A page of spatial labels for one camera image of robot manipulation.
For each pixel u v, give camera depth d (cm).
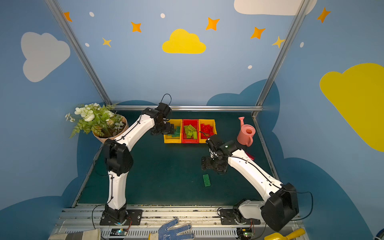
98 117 80
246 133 96
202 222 73
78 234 69
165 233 70
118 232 71
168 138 107
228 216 76
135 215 75
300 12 71
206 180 86
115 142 54
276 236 68
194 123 108
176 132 96
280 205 39
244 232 72
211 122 108
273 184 42
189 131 105
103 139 85
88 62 90
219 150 56
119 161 54
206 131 106
